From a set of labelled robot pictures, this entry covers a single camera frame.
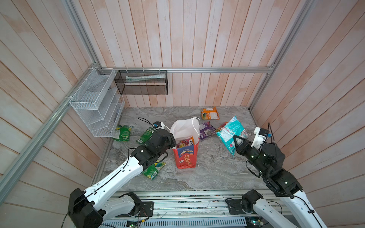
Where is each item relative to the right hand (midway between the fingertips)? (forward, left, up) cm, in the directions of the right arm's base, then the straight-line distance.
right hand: (234, 137), depth 67 cm
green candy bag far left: (+19, +67, -26) cm, 75 cm away
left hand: (+3, +29, -8) cm, 30 cm away
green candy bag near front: (-8, +43, -27) cm, 51 cm away
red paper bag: (+14, +23, -18) cm, 32 cm away
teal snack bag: (0, +4, +1) cm, 4 cm away
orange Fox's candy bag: (+12, +22, -26) cm, 36 cm away
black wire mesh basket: (+51, +56, -5) cm, 76 cm away
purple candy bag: (+24, +7, -28) cm, 37 cm away
